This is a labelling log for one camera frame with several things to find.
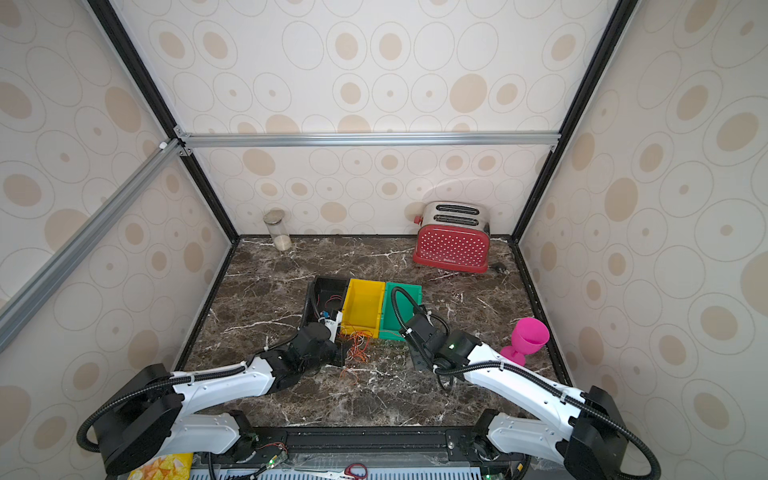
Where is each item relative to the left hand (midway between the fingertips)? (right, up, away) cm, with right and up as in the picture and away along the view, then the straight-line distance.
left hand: (361, 344), depth 83 cm
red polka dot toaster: (+29, +32, +15) cm, 46 cm away
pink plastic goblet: (+44, +4, -7) cm, 45 cm away
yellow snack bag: (-42, -24, -15) cm, 50 cm away
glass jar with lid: (-33, +37, +22) cm, 54 cm away
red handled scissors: (-2, -26, -13) cm, 29 cm away
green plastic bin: (+8, +3, +8) cm, 12 cm away
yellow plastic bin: (-1, +8, +16) cm, 18 cm away
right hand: (+20, 0, -3) cm, 20 cm away
